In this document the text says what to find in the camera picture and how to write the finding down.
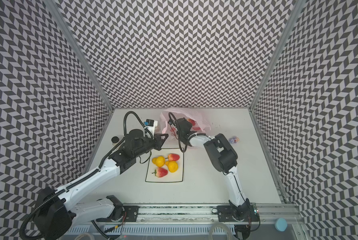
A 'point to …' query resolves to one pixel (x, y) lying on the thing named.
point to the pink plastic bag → (169, 118)
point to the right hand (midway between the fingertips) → (186, 125)
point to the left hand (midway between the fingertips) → (168, 136)
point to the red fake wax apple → (173, 157)
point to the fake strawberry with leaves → (160, 172)
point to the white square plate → (176, 176)
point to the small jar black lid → (115, 139)
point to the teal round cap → (281, 224)
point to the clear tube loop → (223, 225)
